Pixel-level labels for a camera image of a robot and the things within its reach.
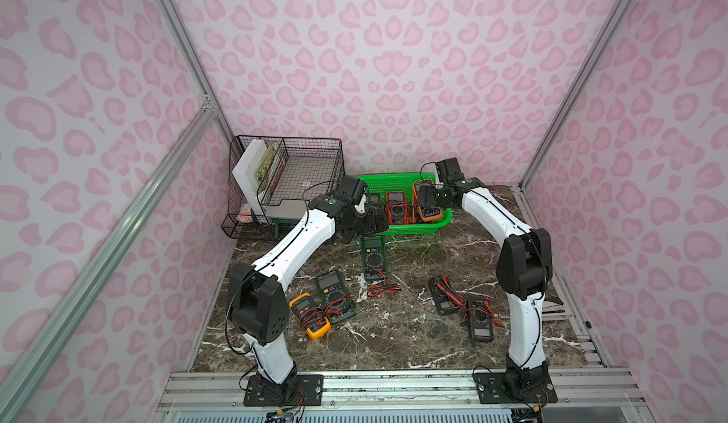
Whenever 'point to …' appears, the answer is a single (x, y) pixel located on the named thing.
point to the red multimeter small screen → (398, 211)
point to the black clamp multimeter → (480, 320)
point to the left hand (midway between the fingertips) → (378, 224)
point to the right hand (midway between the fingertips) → (430, 195)
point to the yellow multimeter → (310, 315)
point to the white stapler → (553, 311)
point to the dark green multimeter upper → (373, 254)
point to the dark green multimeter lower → (337, 301)
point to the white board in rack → (246, 174)
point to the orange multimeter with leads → (427, 212)
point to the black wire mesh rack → (265, 171)
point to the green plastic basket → (381, 184)
